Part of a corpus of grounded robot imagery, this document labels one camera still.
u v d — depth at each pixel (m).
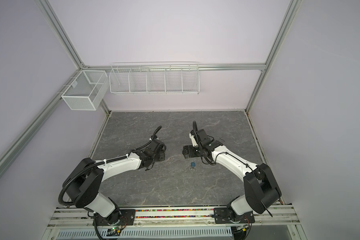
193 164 0.91
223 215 0.74
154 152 0.71
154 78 0.99
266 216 0.74
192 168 0.91
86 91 1.01
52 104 0.72
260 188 0.43
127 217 0.74
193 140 0.79
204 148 0.63
